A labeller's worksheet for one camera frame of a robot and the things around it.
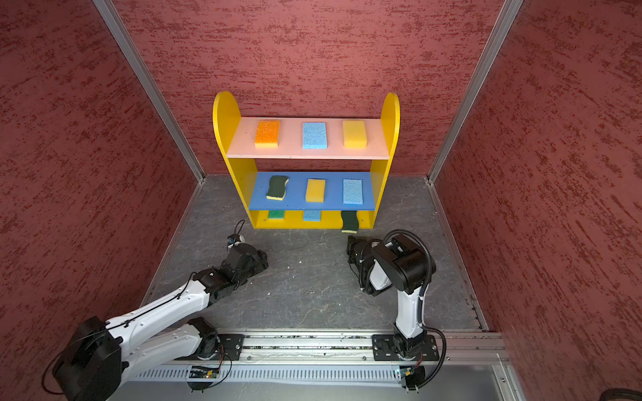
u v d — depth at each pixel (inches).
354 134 29.7
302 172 49.1
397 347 25.9
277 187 37.5
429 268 19.8
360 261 29.1
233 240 29.8
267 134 29.3
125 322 17.4
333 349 29.8
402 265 20.5
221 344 29.0
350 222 39.5
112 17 28.1
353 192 37.3
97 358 15.7
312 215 40.6
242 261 25.3
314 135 29.8
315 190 37.2
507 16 28.4
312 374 30.5
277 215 40.6
